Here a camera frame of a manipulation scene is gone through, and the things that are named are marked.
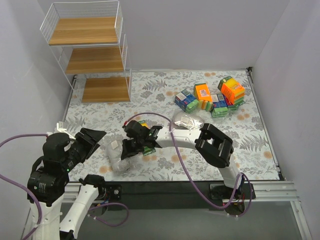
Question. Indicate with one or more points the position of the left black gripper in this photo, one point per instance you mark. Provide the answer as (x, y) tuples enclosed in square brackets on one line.
[(83, 139)]

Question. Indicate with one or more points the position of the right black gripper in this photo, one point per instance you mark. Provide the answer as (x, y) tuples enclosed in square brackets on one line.
[(135, 141)]

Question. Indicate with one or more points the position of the silver mesh scrubber pack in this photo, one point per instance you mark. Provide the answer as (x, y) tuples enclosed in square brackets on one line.
[(114, 151)]

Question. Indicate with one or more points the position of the orange green sponge pack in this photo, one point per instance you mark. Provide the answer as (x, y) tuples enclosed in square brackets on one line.
[(147, 150)]

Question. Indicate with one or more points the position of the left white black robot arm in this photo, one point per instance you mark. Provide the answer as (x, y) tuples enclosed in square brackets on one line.
[(50, 176)]

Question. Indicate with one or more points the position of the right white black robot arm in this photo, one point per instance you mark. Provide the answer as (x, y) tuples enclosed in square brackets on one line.
[(213, 145)]

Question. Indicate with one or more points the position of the blue label green sponges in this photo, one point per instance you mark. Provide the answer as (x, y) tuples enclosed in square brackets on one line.
[(186, 101)]

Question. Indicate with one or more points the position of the floral patterned table mat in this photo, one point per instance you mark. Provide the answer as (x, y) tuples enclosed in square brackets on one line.
[(153, 100)]

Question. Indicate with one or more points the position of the orange box sponge pack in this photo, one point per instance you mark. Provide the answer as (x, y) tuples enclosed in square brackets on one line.
[(202, 94)]

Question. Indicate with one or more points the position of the blue label sponge pack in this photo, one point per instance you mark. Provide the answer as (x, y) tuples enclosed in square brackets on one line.
[(219, 106)]

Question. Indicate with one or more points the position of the orange yellow sponge box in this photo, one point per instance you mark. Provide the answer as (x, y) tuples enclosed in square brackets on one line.
[(232, 91)]

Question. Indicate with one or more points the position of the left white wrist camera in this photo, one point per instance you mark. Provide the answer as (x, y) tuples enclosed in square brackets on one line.
[(59, 128)]

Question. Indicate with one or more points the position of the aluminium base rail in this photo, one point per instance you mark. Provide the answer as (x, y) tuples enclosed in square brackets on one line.
[(265, 191)]

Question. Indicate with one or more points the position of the white wire wooden shelf unit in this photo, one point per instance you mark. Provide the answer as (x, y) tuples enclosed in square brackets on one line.
[(89, 42)]

